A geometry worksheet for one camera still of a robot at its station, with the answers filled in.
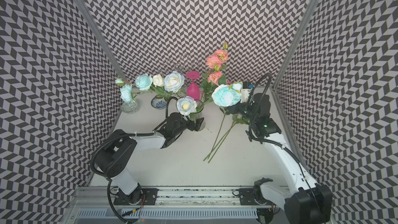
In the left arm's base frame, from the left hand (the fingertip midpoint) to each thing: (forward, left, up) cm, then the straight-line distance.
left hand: (197, 116), depth 90 cm
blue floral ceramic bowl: (+18, +29, -9) cm, 35 cm away
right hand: (-4, -13, +20) cm, 24 cm away
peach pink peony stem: (+4, -25, -9) cm, 26 cm away
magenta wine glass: (+9, +2, +14) cm, 16 cm away
